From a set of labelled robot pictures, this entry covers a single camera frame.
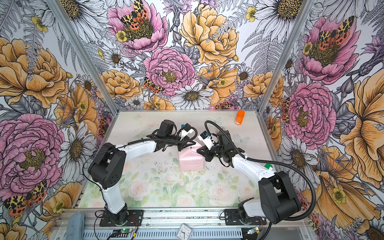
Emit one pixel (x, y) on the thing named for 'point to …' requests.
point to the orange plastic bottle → (239, 117)
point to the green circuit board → (125, 230)
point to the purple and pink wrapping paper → (190, 159)
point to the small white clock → (184, 232)
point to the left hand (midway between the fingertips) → (193, 145)
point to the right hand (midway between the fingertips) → (199, 155)
